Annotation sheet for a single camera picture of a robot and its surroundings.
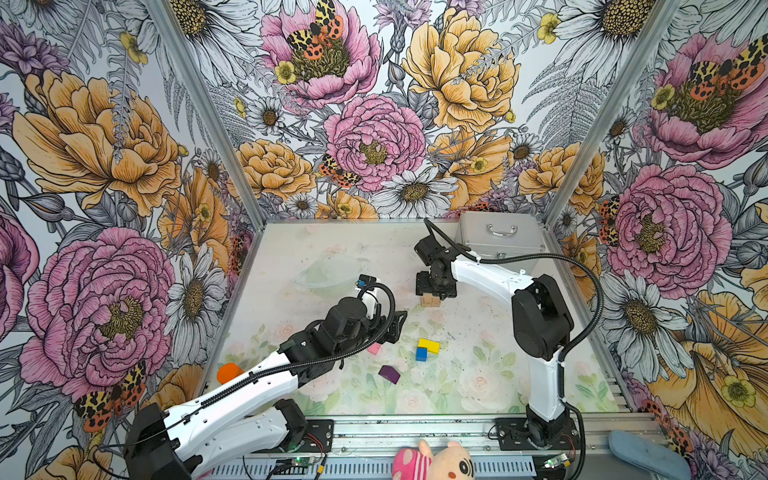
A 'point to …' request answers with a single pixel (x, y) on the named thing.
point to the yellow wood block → (431, 346)
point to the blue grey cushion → (649, 454)
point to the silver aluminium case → (500, 234)
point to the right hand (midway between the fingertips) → (432, 299)
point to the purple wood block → (389, 373)
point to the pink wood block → (374, 348)
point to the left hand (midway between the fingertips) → (388, 318)
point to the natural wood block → (428, 300)
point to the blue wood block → (422, 354)
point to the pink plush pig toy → (452, 462)
